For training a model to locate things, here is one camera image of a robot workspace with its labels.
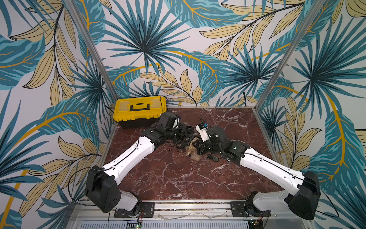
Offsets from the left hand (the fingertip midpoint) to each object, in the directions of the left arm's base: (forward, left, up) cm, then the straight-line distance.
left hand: (193, 135), depth 73 cm
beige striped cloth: (-6, +1, -6) cm, 8 cm away
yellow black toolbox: (+23, +35, -8) cm, 42 cm away
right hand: (-3, +1, -4) cm, 5 cm away
